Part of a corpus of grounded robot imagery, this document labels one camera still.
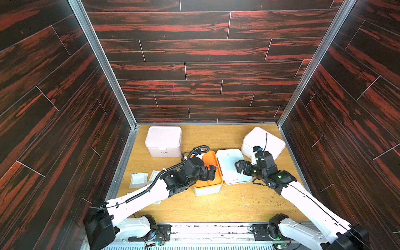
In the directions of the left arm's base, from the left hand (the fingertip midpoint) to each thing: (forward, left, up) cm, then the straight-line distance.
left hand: (210, 168), depth 76 cm
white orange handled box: (+11, -9, -11) cm, 18 cm away
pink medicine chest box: (+19, +27, -3) cm, 33 cm away
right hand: (+6, -19, -4) cm, 20 cm away
